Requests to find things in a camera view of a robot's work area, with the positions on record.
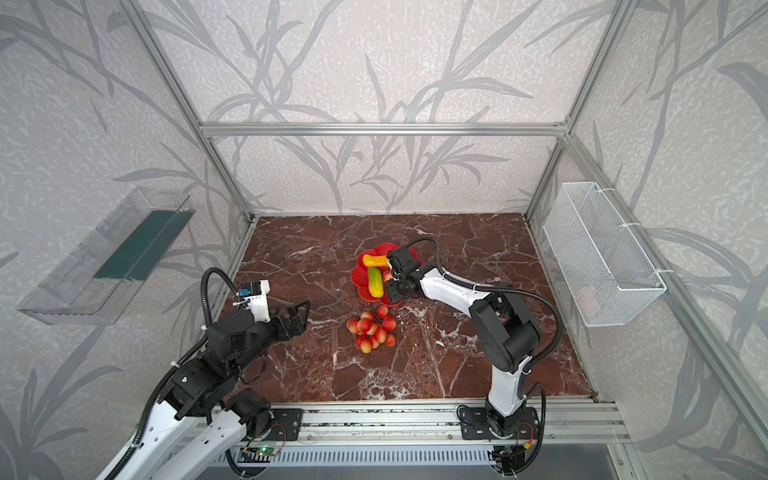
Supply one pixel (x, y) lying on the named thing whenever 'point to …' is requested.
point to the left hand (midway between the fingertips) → (302, 297)
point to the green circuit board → (266, 450)
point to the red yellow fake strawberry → (387, 276)
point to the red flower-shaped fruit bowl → (360, 276)
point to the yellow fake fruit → (375, 260)
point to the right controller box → (506, 459)
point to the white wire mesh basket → (605, 271)
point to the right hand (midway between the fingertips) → (396, 280)
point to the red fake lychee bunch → (373, 330)
